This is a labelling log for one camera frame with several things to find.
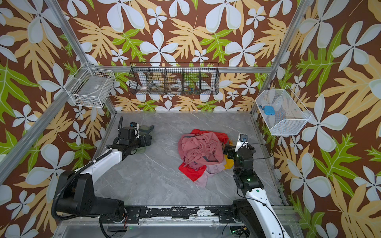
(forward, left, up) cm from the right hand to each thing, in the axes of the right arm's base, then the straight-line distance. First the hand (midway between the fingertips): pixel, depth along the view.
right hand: (236, 141), depth 77 cm
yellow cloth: (-3, 0, -19) cm, 19 cm away
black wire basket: (+44, +34, +10) cm, 57 cm away
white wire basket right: (+11, -30, +8) cm, 33 cm away
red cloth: (-9, +21, -21) cm, 32 cm away
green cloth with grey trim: (+20, +56, -15) cm, 62 cm away
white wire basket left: (+31, +83, +13) cm, 90 cm away
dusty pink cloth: (0, +21, -8) cm, 23 cm away
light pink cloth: (-8, +13, -21) cm, 26 cm away
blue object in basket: (+19, -22, +4) cm, 30 cm away
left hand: (+11, +53, -9) cm, 55 cm away
